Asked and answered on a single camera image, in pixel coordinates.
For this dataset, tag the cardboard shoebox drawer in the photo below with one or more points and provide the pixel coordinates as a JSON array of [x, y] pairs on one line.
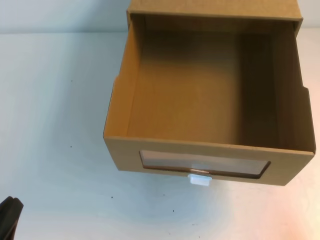
[[215, 97]]

